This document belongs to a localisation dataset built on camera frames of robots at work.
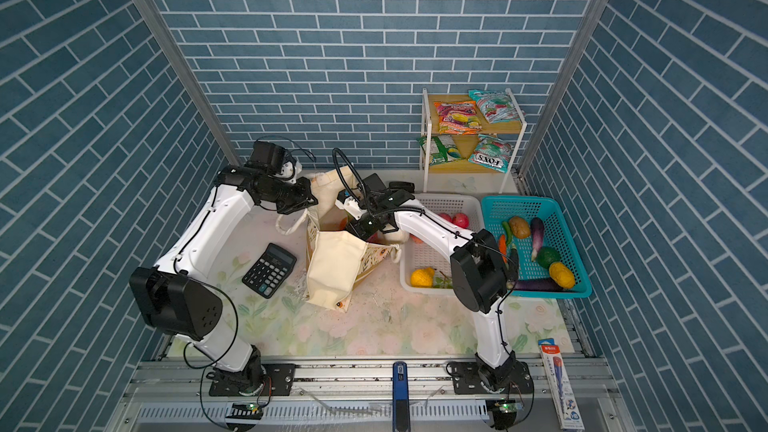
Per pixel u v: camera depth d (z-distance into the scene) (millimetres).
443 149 1021
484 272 527
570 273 850
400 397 693
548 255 913
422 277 862
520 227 990
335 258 745
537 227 1012
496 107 891
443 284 870
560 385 723
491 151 1019
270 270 910
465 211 1017
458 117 865
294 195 707
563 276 840
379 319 845
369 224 753
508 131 869
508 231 1019
